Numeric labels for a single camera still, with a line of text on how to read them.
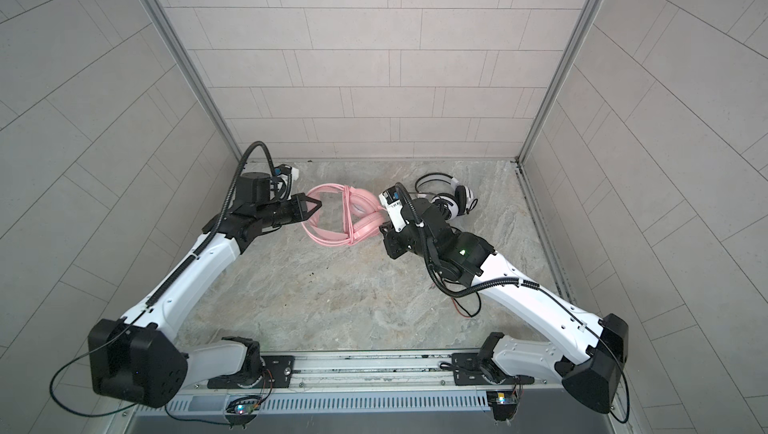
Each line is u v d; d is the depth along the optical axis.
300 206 0.67
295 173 0.72
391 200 0.58
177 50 0.85
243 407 0.64
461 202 0.93
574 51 0.86
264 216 0.64
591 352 0.37
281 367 0.72
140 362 0.38
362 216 0.78
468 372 0.71
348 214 0.75
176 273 0.45
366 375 0.71
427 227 0.49
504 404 0.68
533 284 0.43
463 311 0.81
